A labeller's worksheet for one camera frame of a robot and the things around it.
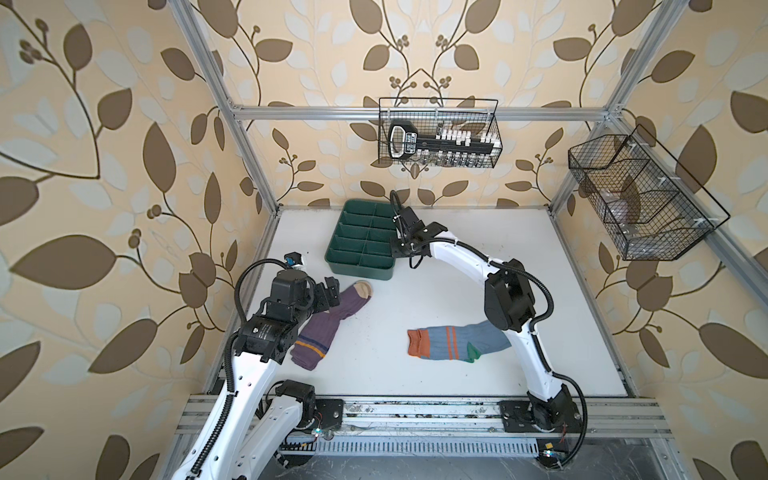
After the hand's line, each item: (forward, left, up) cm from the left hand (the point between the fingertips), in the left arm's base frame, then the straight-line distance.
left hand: (325, 284), depth 74 cm
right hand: (+21, -17, -13) cm, 30 cm away
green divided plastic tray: (+25, -5, -16) cm, 30 cm away
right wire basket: (+18, -80, +13) cm, 83 cm away
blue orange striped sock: (-6, -39, -22) cm, 45 cm away
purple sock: (-5, +6, -21) cm, 22 cm away
